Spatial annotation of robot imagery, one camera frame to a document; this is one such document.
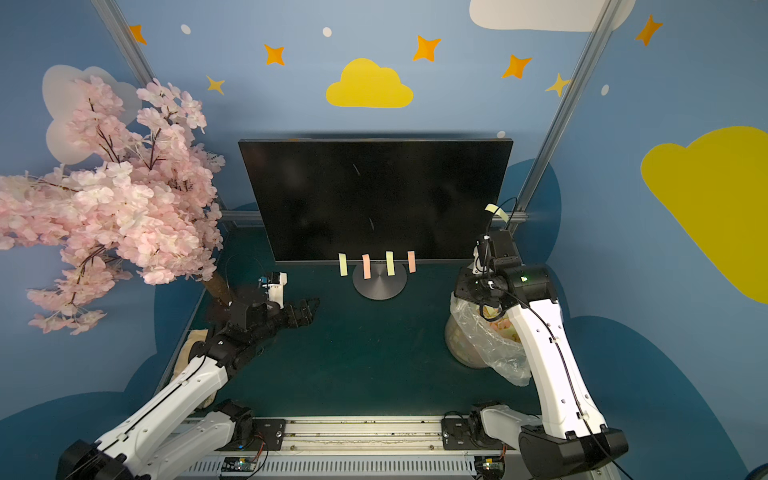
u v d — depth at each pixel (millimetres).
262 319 638
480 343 650
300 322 716
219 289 890
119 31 707
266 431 750
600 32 721
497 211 748
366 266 851
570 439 365
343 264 860
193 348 860
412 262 863
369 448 734
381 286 1054
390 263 848
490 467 732
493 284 464
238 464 718
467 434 743
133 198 481
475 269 614
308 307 720
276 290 718
